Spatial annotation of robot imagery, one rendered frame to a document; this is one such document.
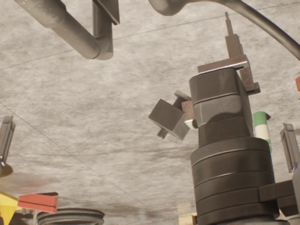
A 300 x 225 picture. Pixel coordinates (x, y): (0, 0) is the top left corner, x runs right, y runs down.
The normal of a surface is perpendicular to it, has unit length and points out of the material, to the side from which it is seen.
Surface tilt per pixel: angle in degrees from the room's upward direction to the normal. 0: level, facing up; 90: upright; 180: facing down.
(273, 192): 90
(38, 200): 90
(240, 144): 90
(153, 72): 0
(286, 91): 0
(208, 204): 90
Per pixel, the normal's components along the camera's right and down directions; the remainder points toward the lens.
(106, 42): 0.81, -0.46
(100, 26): -0.11, -0.40
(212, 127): -0.38, -0.51
